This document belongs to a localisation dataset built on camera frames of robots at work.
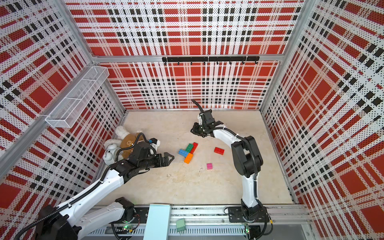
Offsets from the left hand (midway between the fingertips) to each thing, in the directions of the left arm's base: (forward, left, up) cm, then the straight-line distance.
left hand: (169, 158), depth 80 cm
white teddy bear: (+14, +33, -5) cm, 36 cm away
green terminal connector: (-29, -7, -11) cm, 32 cm away
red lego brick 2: (+11, -29, -12) cm, 33 cm away
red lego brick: (+15, -13, -12) cm, 23 cm away
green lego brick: (+12, -9, -10) cm, 18 cm away
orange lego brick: (+5, -9, -10) cm, 14 cm away
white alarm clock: (+2, +35, -2) cm, 35 cm away
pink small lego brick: (0, -22, -12) cm, 25 cm away
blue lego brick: (+9, -6, -11) cm, 15 cm away
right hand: (+20, -12, -2) cm, 23 cm away
